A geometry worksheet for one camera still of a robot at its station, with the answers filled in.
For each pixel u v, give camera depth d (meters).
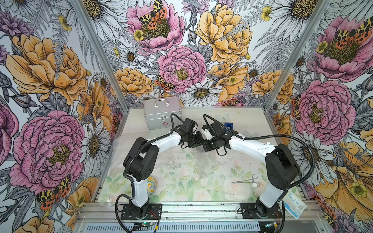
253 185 0.79
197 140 0.83
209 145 0.81
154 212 0.74
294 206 0.76
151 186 0.81
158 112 0.97
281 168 0.47
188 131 0.75
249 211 0.74
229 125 1.03
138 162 0.50
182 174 0.87
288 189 0.52
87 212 0.76
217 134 0.70
